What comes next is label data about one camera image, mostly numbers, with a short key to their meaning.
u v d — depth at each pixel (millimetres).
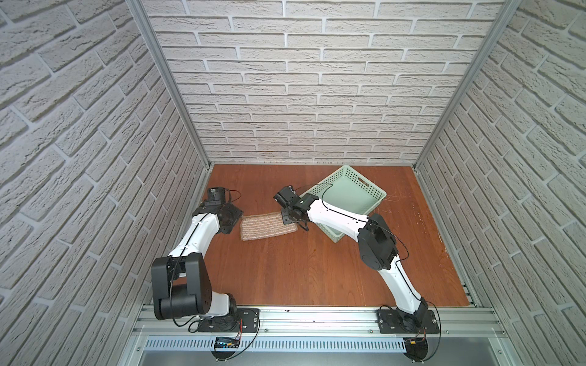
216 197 707
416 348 694
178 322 408
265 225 960
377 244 541
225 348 714
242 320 727
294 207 693
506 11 695
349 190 1076
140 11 699
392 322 737
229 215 761
